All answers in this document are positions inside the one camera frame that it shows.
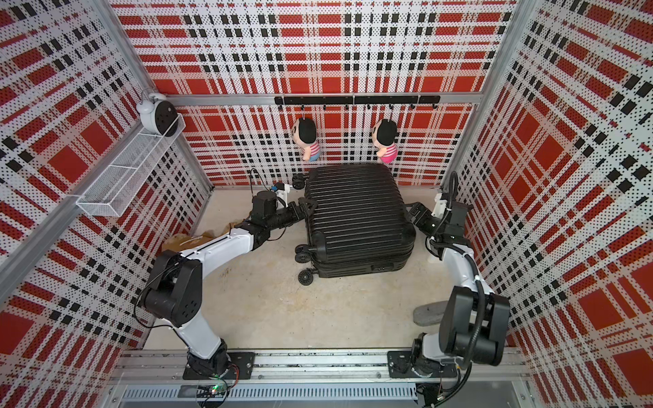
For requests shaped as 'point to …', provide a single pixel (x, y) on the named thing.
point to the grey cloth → (429, 314)
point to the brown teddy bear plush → (177, 242)
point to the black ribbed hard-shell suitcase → (360, 226)
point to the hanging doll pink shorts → (384, 134)
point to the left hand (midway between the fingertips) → (314, 206)
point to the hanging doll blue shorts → (304, 134)
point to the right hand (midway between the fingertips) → (414, 211)
